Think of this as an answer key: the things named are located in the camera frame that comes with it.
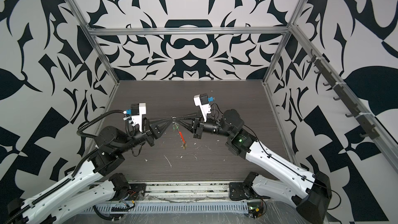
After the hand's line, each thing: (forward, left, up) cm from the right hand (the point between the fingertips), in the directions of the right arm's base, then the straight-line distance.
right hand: (178, 123), depth 54 cm
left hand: (+1, +2, +2) cm, 3 cm away
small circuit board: (-22, -32, -40) cm, 56 cm away
